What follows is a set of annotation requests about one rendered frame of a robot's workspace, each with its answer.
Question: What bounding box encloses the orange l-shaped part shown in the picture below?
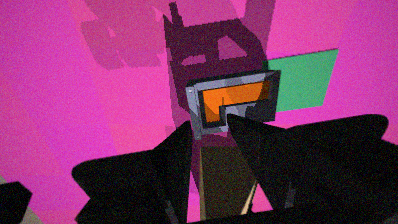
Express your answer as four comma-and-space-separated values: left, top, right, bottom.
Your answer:
202, 81, 270, 123

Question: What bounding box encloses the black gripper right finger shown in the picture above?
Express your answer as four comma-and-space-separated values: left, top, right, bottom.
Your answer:
226, 113, 389, 210

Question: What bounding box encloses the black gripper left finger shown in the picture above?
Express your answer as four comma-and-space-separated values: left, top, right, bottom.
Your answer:
72, 120, 193, 224

